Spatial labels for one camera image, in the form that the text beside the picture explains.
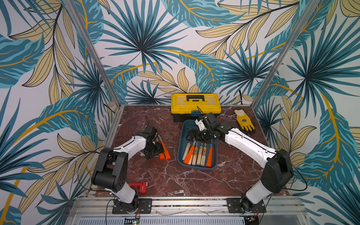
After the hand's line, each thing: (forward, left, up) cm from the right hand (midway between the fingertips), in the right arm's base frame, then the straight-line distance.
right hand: (192, 138), depth 82 cm
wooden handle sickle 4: (-5, -8, -14) cm, 16 cm away
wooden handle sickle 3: (-7, -5, -13) cm, 16 cm away
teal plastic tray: (+4, +5, -13) cm, 15 cm away
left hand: (-4, +20, -12) cm, 24 cm away
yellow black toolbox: (+25, +5, +3) cm, 25 cm away
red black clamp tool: (-22, +29, -14) cm, 39 cm away
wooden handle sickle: (-2, +3, -13) cm, 13 cm away
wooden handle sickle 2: (-4, -2, -13) cm, 14 cm away
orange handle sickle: (-9, -11, -14) cm, 20 cm away
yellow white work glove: (+21, -42, -13) cm, 49 cm away
